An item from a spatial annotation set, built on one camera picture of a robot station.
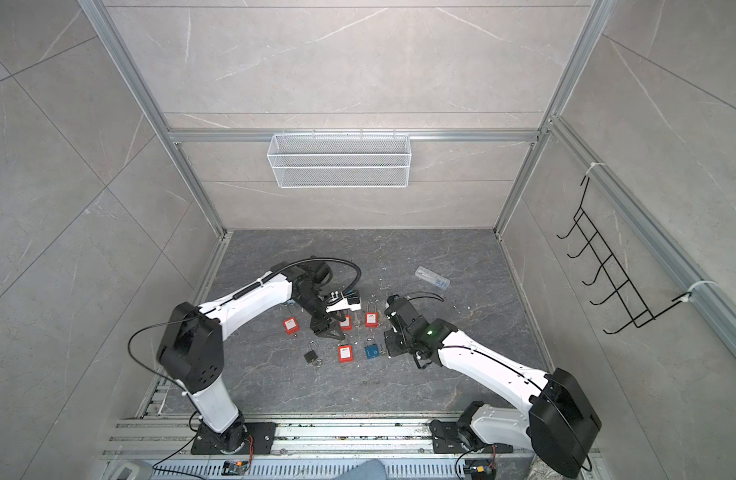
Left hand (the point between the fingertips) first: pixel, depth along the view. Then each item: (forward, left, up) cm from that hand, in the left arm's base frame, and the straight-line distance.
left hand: (342, 319), depth 84 cm
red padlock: (+3, +17, -9) cm, 19 cm away
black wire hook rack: (-8, -62, +25) cm, 68 cm away
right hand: (-4, -14, -2) cm, 15 cm away
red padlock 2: (+5, -9, -8) cm, 13 cm away
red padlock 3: (-7, -1, -8) cm, 10 cm away
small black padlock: (-6, +9, -10) cm, 15 cm away
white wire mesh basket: (+50, 0, +20) cm, 54 cm away
